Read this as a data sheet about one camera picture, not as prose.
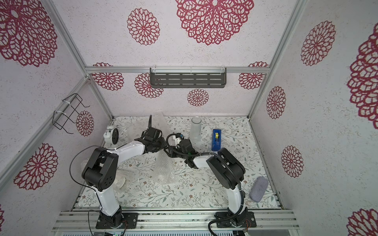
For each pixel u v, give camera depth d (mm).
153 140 761
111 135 963
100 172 493
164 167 835
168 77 930
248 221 728
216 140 1001
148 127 779
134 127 1142
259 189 802
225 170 516
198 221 752
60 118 730
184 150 758
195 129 949
